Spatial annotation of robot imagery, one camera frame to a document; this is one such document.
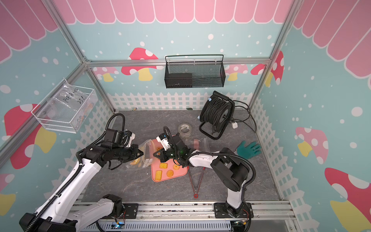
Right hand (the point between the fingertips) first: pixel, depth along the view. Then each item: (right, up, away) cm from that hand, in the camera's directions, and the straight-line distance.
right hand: (153, 155), depth 81 cm
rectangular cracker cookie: (+2, -13, +4) cm, 14 cm away
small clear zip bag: (+29, +4, +18) cm, 34 cm away
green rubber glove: (+60, 0, +14) cm, 61 cm away
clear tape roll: (+17, +13, +25) cm, 33 cm away
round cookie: (+9, -12, +6) cm, 16 cm away
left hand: (-4, +1, -7) cm, 8 cm away
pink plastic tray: (+6, -11, +8) cm, 14 cm away
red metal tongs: (+24, -22, -2) cm, 32 cm away
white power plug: (+53, +17, +25) cm, 61 cm away
